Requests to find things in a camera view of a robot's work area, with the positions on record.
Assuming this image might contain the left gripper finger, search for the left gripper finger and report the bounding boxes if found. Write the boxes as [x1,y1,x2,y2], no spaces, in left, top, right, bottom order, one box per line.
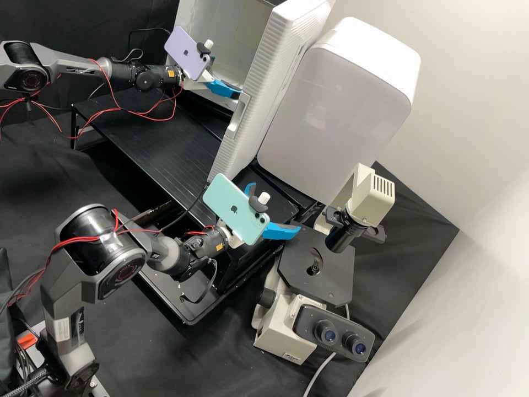
[205,78,243,100]

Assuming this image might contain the black tray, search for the black tray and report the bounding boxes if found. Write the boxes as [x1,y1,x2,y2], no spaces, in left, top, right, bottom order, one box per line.
[132,194,300,326]

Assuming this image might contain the wrist camera phone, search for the wrist camera phone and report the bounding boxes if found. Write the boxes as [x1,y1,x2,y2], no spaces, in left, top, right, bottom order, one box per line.
[164,25,215,82]
[202,173,272,245]

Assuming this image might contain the grey cable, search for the grey cable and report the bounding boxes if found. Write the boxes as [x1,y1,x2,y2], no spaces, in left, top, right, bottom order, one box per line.
[305,350,346,397]

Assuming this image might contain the black platform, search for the black platform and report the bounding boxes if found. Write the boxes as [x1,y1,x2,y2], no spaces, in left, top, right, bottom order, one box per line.
[69,84,317,232]

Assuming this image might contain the incubator door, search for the incubator door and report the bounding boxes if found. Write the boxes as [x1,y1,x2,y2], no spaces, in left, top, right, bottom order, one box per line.
[206,0,336,184]

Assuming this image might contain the left wrist camera phone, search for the left wrist camera phone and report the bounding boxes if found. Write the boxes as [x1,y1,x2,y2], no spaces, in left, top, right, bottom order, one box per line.
[164,25,215,82]

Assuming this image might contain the right wrist camera phone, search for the right wrist camera phone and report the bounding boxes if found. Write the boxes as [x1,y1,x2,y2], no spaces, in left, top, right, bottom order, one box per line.
[202,173,272,245]

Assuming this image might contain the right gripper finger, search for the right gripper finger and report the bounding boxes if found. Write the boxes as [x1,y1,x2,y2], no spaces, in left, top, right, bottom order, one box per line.
[244,181,260,208]
[262,222,303,240]

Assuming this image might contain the black cable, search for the black cable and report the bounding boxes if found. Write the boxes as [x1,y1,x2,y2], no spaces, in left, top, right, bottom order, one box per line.
[127,25,174,63]
[158,196,207,232]
[178,258,220,305]

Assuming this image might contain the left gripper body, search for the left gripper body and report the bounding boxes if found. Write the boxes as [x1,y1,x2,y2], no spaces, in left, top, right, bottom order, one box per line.
[183,70,215,90]

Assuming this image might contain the white box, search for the white box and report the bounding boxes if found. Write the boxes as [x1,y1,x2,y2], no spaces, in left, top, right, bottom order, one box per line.
[257,16,422,197]

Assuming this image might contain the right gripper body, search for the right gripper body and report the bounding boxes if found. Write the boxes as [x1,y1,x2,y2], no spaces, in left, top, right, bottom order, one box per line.
[217,222,244,249]

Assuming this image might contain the cream microscope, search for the cream microscope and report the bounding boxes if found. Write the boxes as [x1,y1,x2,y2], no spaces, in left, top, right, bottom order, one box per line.
[252,162,397,366]

